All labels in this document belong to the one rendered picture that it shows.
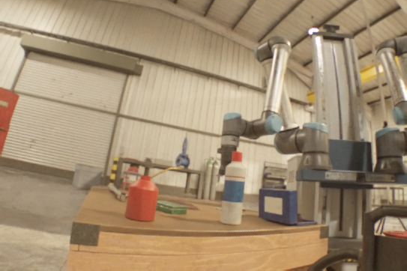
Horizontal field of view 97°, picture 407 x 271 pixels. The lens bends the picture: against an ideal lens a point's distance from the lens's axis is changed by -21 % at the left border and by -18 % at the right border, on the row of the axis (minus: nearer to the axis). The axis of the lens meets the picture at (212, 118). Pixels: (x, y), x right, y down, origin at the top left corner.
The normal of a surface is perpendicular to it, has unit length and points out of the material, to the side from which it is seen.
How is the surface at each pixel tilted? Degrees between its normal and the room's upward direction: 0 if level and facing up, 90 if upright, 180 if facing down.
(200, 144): 90
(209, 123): 90
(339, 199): 90
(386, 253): 90
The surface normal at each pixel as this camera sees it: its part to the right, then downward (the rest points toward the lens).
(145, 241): 0.47, -0.21
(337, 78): -0.12, -0.30
